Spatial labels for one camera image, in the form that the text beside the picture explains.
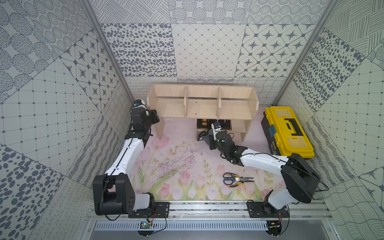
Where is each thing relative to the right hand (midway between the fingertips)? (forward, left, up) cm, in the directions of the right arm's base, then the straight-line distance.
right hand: (211, 136), depth 88 cm
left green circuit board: (-43, +33, -14) cm, 56 cm away
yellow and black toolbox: (0, -42, +3) cm, 42 cm away
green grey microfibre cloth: (-1, +4, +2) cm, 5 cm away
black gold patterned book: (+7, +3, +3) cm, 8 cm away
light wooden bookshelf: (+16, -16, +12) cm, 25 cm away
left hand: (+8, +34, +15) cm, 38 cm away
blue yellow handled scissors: (-22, -12, -12) cm, 27 cm away
